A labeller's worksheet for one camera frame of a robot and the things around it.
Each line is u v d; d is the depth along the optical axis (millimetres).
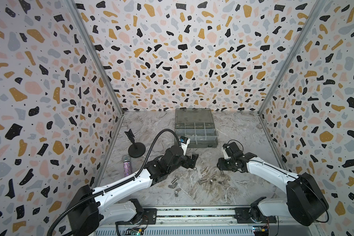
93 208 384
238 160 650
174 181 855
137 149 1038
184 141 662
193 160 686
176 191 813
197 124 1082
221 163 799
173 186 834
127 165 876
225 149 731
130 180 481
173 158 560
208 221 731
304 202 417
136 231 703
